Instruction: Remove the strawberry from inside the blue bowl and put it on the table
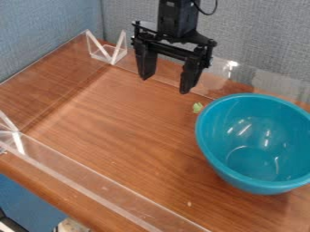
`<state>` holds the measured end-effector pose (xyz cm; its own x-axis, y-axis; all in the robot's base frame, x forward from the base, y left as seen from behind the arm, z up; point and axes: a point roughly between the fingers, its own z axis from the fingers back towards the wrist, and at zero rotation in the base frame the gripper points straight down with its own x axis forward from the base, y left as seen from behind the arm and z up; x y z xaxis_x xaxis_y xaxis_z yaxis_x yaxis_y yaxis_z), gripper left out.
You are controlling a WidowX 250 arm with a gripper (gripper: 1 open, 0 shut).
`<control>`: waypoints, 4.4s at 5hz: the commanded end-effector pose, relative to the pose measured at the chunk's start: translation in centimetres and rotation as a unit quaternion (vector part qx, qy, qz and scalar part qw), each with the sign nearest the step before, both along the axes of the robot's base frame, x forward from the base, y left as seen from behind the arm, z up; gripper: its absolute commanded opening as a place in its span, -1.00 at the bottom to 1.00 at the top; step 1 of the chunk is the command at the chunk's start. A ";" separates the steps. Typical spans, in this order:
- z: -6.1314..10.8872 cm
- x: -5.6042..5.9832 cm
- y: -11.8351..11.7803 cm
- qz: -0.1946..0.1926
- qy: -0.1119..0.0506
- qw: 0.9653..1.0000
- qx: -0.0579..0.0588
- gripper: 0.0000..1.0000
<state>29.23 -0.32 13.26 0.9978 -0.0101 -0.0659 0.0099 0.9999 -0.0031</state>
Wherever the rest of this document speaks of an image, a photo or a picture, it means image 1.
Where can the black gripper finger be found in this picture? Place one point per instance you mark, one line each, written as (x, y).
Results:
(192, 68)
(145, 59)

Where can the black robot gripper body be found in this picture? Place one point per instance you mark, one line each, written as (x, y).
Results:
(172, 35)

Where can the blue plastic bowl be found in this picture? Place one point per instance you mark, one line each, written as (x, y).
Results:
(254, 138)

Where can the clear acrylic front barrier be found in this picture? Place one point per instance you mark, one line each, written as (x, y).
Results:
(28, 157)

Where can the red toy strawberry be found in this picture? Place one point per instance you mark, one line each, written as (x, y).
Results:
(196, 107)

